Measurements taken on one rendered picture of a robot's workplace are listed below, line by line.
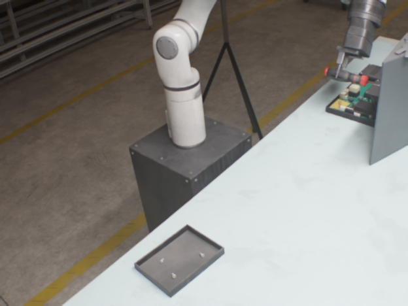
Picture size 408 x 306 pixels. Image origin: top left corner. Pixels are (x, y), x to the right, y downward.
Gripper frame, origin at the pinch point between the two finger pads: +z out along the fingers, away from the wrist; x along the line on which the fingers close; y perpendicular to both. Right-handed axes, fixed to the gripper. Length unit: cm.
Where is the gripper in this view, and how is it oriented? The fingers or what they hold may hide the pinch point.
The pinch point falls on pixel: (338, 78)
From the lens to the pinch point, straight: 92.9
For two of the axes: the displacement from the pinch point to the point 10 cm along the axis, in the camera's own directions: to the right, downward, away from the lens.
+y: 7.7, 2.9, -5.7
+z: -2.6, 9.6, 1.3
